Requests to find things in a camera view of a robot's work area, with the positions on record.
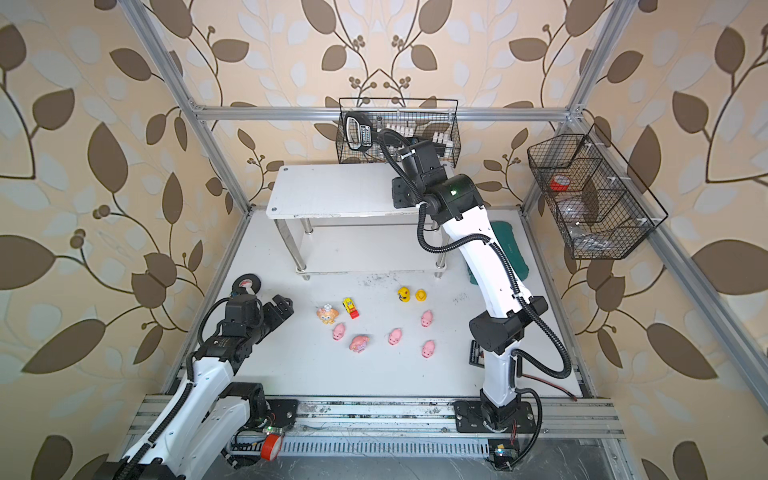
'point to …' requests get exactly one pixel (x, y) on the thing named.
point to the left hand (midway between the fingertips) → (277, 306)
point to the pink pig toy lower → (428, 349)
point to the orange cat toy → (327, 316)
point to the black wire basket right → (603, 208)
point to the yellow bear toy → (404, 294)
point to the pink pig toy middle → (395, 336)
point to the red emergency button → (267, 445)
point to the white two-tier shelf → (339, 190)
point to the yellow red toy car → (350, 307)
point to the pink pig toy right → (427, 318)
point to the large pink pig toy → (359, 343)
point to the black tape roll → (256, 283)
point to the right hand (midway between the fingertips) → (405, 188)
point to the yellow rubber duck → (420, 295)
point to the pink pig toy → (338, 332)
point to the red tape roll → (558, 187)
